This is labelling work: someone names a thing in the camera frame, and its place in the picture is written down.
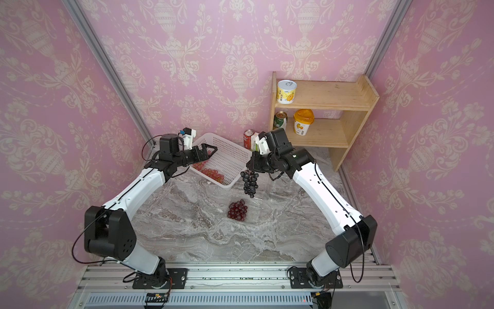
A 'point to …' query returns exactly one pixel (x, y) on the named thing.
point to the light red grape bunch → (214, 174)
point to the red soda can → (247, 135)
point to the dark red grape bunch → (237, 210)
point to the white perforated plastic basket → (226, 165)
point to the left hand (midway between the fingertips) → (212, 151)
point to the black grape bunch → (249, 181)
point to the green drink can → (278, 118)
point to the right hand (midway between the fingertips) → (247, 164)
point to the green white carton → (255, 141)
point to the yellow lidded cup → (303, 118)
